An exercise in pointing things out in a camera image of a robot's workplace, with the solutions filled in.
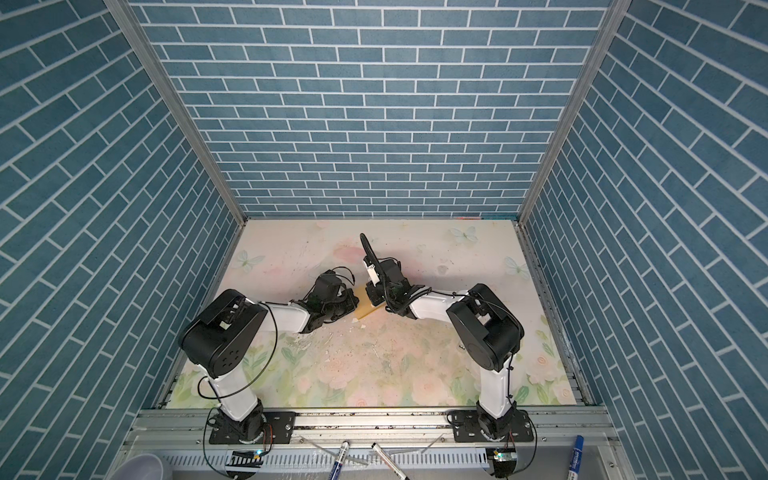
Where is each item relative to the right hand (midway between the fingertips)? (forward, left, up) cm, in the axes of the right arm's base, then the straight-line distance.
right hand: (371, 279), depth 95 cm
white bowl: (-53, +42, +1) cm, 67 cm away
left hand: (-5, +3, -6) cm, 8 cm away
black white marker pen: (-47, -10, -6) cm, 48 cm away
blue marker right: (-43, -54, -6) cm, 69 cm away
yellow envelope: (-7, +2, -5) cm, 9 cm away
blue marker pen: (-46, 0, -5) cm, 46 cm away
